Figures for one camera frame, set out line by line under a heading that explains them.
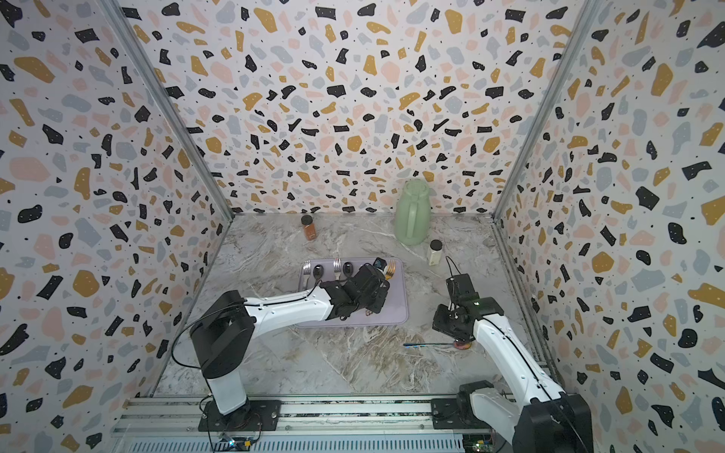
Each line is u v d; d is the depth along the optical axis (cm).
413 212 95
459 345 85
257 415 73
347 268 103
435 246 100
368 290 68
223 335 46
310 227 110
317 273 103
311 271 103
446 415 73
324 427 73
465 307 58
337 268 103
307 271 103
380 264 78
